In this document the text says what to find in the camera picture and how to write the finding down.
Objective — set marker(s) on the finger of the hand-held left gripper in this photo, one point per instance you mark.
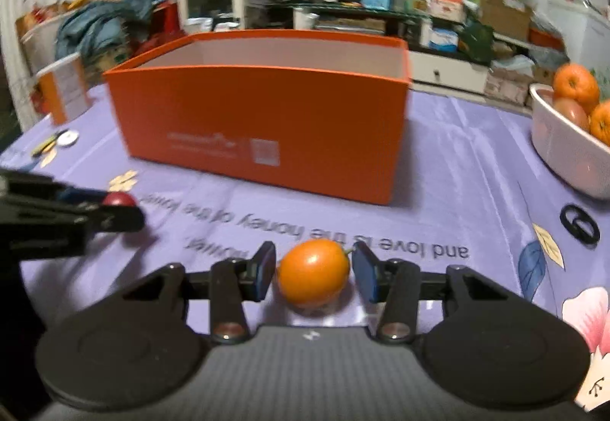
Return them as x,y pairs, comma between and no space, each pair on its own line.
114,218
47,190

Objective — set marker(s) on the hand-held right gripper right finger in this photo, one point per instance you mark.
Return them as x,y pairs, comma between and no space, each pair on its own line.
364,278

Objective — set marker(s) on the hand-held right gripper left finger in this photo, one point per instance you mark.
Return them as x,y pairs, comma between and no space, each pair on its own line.
264,271

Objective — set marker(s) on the small red plum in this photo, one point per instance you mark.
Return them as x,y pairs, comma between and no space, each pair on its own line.
119,199

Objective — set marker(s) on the small tangerine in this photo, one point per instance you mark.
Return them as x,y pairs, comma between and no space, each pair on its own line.
313,275

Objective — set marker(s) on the orange cardboard box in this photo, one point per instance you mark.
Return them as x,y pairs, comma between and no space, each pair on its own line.
262,116

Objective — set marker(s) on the yellow and black pen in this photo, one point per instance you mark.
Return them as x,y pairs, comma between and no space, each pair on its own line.
45,145

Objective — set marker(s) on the white round disc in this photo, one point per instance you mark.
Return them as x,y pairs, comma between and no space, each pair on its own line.
67,138

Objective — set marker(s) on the orange and white canister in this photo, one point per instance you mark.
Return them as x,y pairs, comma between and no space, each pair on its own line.
64,87

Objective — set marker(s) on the purple printed tablecloth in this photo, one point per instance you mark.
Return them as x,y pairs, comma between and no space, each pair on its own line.
452,173

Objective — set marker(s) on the blue jacket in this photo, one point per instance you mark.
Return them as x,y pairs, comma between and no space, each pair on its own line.
100,25

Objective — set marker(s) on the white television cabinet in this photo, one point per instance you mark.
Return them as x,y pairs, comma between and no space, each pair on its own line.
443,68

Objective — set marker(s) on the white glass-door cabinet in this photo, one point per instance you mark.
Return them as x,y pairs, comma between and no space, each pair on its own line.
209,4

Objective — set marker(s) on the white plastic colander basket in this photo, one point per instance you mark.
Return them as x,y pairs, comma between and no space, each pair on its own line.
567,154

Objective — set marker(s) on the blue and white carton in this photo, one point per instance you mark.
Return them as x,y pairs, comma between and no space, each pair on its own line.
443,40

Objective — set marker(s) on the dark green bag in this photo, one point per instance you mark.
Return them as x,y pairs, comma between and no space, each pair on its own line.
476,42

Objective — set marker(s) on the red apple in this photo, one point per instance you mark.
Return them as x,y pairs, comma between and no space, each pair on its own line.
569,111

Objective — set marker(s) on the large orange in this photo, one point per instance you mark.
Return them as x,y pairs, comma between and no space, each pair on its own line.
575,85
601,121

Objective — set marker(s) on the orange and white carton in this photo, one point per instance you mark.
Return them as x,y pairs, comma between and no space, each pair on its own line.
448,2

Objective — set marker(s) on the brown cardboard box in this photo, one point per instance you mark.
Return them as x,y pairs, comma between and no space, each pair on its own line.
505,16

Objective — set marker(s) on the white chest freezer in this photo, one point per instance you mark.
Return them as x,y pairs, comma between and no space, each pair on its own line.
586,35

